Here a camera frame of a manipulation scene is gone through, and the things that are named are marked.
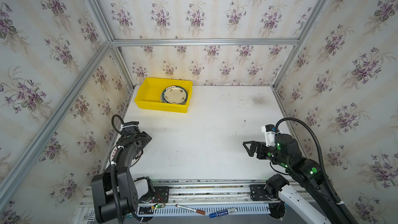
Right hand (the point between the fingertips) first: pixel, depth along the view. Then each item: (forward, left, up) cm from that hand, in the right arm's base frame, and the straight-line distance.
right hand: (248, 145), depth 70 cm
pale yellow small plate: (+41, +48, -10) cm, 64 cm away
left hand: (+9, +56, -14) cm, 59 cm away
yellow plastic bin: (+53, +61, -17) cm, 83 cm away
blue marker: (-23, +13, -17) cm, 32 cm away
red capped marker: (-23, +23, -19) cm, 37 cm away
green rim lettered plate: (+42, +39, -10) cm, 58 cm away
